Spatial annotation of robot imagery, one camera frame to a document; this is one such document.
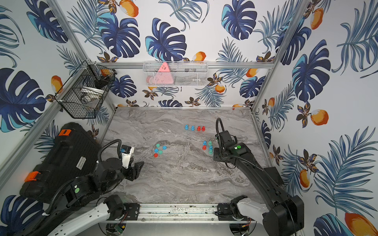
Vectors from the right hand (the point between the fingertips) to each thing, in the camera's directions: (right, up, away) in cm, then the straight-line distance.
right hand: (219, 154), depth 81 cm
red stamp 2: (-7, +13, +26) cm, 30 cm away
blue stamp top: (-6, +4, +19) cm, 20 cm away
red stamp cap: (-38, -3, +14) cm, 41 cm away
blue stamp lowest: (-19, +14, +26) cm, 35 cm away
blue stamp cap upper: (-33, +1, +17) cm, 37 cm away
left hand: (-40, 0, -12) cm, 42 cm away
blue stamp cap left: (-39, -1, +17) cm, 42 cm away
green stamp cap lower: (-36, -2, +17) cm, 40 cm away
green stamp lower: (-3, -1, +14) cm, 14 cm away
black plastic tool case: (-74, +2, -7) cm, 75 cm away
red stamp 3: (-7, +1, +17) cm, 18 cm away
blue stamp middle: (-3, +2, +15) cm, 15 cm away
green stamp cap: (-38, +2, +20) cm, 43 cm away
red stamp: (-10, +14, +26) cm, 31 cm away
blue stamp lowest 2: (-14, +14, +26) cm, 32 cm away
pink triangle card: (-32, +46, +10) cm, 57 cm away
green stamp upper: (-2, +4, +19) cm, 20 cm away
